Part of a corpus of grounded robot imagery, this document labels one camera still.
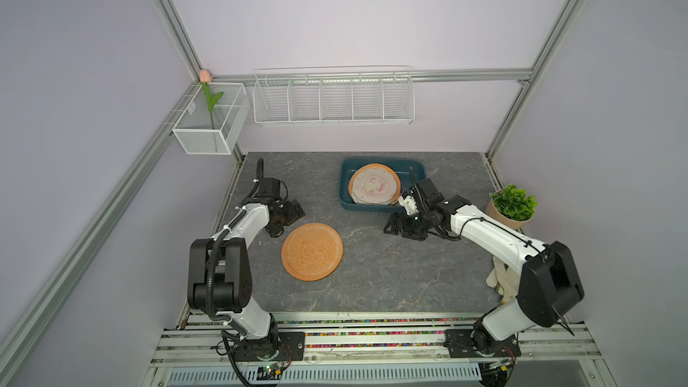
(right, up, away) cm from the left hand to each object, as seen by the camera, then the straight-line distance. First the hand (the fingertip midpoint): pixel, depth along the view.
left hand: (295, 219), depth 92 cm
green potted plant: (+73, +5, -5) cm, 73 cm away
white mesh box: (-23, +28, -15) cm, 39 cm away
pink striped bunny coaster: (+28, +11, +13) cm, 33 cm away
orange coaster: (+28, +20, +20) cm, 39 cm away
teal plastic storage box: (+40, +20, +17) cm, 48 cm away
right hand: (+33, -2, -8) cm, 34 cm away
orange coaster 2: (+6, -11, -1) cm, 13 cm away
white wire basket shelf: (+14, +45, +4) cm, 47 cm away
